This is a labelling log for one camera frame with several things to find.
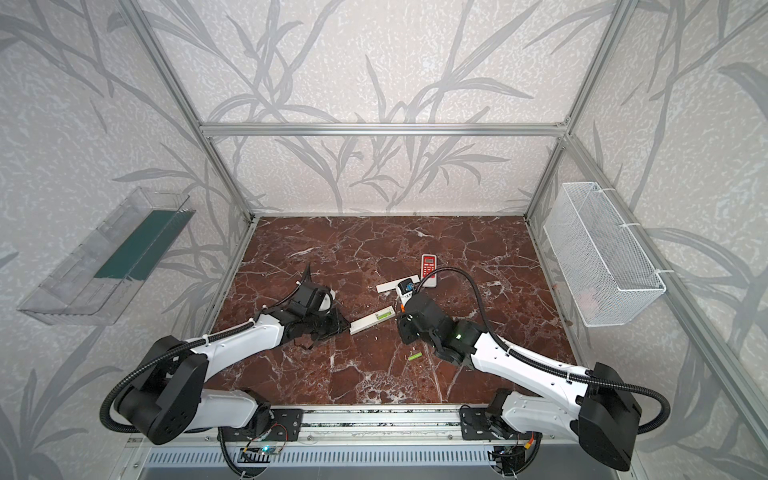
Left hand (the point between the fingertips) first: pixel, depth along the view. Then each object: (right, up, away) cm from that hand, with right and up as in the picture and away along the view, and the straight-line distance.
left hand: (354, 317), depth 87 cm
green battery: (+19, -10, -2) cm, 22 cm away
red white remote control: (+24, +14, +18) cm, 33 cm away
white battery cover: (+11, +7, +15) cm, 19 cm away
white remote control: (+1, -3, +2) cm, 4 cm away
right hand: (+14, +5, -7) cm, 16 cm away
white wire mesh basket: (+57, +16, -26) cm, 64 cm away
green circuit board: (-18, -27, -16) cm, 37 cm away
